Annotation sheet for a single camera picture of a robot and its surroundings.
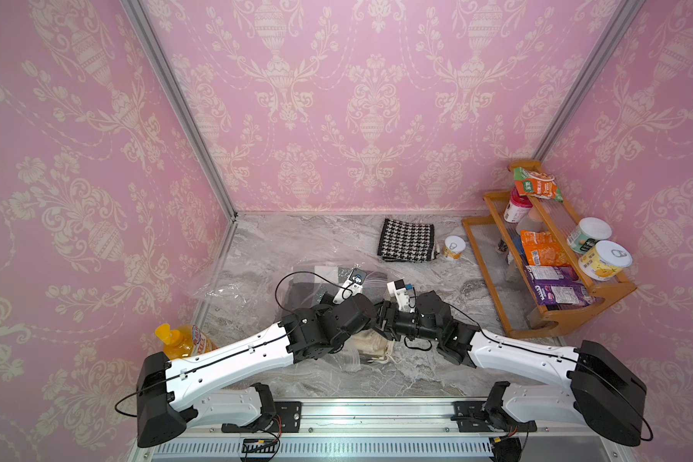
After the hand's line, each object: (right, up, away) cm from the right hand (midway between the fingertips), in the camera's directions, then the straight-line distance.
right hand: (362, 318), depth 72 cm
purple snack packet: (+55, +7, +7) cm, 56 cm away
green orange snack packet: (+52, +36, +12) cm, 65 cm away
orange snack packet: (+54, +17, +14) cm, 59 cm away
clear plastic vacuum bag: (-40, +1, +25) cm, 48 cm away
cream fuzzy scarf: (+3, -8, +4) cm, 9 cm away
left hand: (-3, +4, +2) cm, 6 cm away
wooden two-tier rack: (+52, +13, +34) cm, 63 cm away
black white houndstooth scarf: (+18, +19, +34) cm, 43 cm away
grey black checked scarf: (-14, +6, +15) cm, 21 cm away
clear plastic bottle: (+53, +25, +16) cm, 61 cm away
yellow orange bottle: (-43, -4, -4) cm, 43 cm away
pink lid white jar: (+51, +30, +20) cm, 62 cm away
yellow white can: (+55, +15, -7) cm, 57 cm away
